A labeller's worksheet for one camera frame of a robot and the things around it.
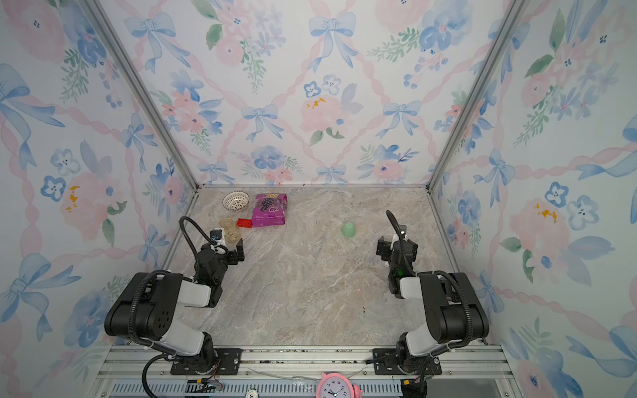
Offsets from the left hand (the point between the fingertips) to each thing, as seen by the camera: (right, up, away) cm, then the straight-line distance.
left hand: (230, 238), depth 92 cm
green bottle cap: (+45, +2, +10) cm, 46 cm away
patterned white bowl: (-5, +15, +20) cm, 26 cm away
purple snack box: (+13, +11, +11) cm, 20 cm away
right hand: (+63, 0, +1) cm, 63 cm away
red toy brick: (+2, +5, +12) cm, 13 cm away
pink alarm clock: (+38, -38, -23) cm, 59 cm away
